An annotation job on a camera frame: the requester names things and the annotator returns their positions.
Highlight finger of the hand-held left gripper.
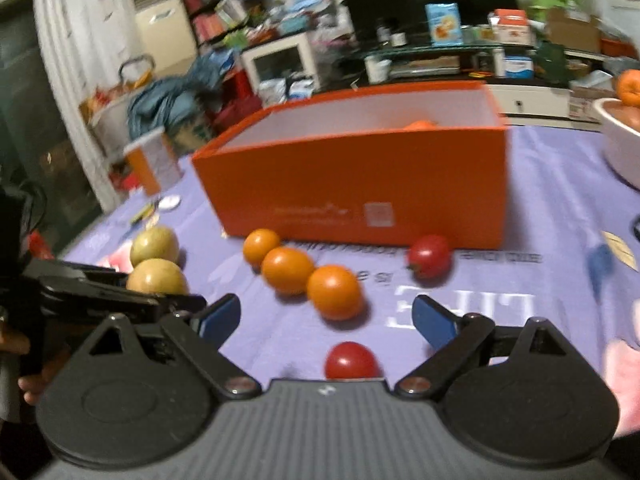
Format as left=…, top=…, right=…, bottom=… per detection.
left=25, top=259, right=130, bottom=284
left=40, top=281, right=207, bottom=324

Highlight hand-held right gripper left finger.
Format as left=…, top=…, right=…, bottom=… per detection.
left=82, top=292, right=263, bottom=402

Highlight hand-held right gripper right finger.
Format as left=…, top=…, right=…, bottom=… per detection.
left=392, top=294, right=577, bottom=402

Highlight yellow-green round fruit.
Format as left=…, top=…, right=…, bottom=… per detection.
left=126, top=258, right=189, bottom=296
left=130, top=226, right=180, bottom=267

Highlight red cherry tomato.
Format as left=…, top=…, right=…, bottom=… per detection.
left=324, top=341, right=380, bottom=381
left=407, top=234, right=453, bottom=280

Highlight orange tomato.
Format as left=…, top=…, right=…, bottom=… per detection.
left=306, top=265, right=364, bottom=322

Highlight orange cardboard box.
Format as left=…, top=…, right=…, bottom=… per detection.
left=191, top=81, right=511, bottom=251

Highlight person's left hand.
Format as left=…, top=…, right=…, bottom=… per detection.
left=0, top=327, right=71, bottom=407

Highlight orange and white carton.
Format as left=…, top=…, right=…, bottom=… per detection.
left=122, top=126, right=185, bottom=197

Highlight heap of blue clothes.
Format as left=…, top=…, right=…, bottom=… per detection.
left=127, top=52, right=236, bottom=136

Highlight white curtain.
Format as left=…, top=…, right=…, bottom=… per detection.
left=30, top=0, right=146, bottom=211

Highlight red stool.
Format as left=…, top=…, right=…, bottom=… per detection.
left=215, top=67, right=263, bottom=126

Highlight white plastic bag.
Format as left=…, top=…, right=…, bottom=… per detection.
left=257, top=77, right=288, bottom=107

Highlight white television cabinet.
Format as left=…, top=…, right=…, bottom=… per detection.
left=345, top=42, right=621, bottom=128

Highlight white plastic colander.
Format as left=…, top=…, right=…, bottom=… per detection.
left=592, top=97, right=640, bottom=191

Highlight silver disc player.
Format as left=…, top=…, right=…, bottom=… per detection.
left=390, top=55, right=461, bottom=78

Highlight white standing air conditioner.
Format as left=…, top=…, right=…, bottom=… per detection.
left=131, top=0, right=198, bottom=71

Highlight white bottles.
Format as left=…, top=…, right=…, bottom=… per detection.
left=364, top=55, right=393, bottom=83

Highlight blue white medicine box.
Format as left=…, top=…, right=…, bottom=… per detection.
left=502, top=55, right=533, bottom=79

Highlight white glass-door cabinet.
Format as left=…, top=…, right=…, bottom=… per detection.
left=241, top=33, right=321, bottom=101

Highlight dark green bag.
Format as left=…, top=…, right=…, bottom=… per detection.
left=535, top=42, right=571, bottom=86

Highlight blue snack box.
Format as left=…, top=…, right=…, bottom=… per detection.
left=425, top=2, right=463, bottom=47

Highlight bookshelf with books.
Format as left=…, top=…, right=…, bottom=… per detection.
left=172, top=0, right=281, bottom=51

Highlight large orange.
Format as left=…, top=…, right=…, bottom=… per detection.
left=615, top=69, right=640, bottom=107

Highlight brown cardboard box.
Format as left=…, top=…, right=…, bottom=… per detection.
left=545, top=7, right=603, bottom=53

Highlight red plastic basin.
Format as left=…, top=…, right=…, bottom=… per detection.
left=600, top=37, right=638, bottom=58

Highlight yellow green keychain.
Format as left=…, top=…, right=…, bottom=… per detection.
left=131, top=202, right=161, bottom=226

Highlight white basket with handle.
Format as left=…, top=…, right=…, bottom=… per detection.
left=80, top=55, right=156, bottom=161

